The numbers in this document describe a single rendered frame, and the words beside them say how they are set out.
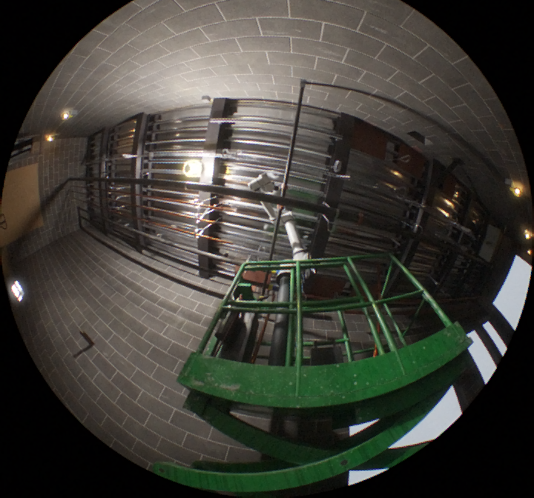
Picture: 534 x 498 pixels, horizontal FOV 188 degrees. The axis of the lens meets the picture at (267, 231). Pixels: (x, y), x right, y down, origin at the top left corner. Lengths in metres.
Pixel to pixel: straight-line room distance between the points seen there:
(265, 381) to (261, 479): 0.50
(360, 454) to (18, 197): 7.08
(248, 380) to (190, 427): 1.38
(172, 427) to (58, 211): 6.24
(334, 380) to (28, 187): 6.95
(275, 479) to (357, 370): 0.59
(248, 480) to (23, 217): 6.69
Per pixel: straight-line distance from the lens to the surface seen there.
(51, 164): 6.62
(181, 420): 2.07
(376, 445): 0.91
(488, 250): 5.40
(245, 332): 1.22
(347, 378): 0.79
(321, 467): 0.86
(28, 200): 6.59
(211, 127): 2.57
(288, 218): 1.93
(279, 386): 0.76
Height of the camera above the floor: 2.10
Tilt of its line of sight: 69 degrees up
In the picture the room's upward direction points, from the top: 23 degrees clockwise
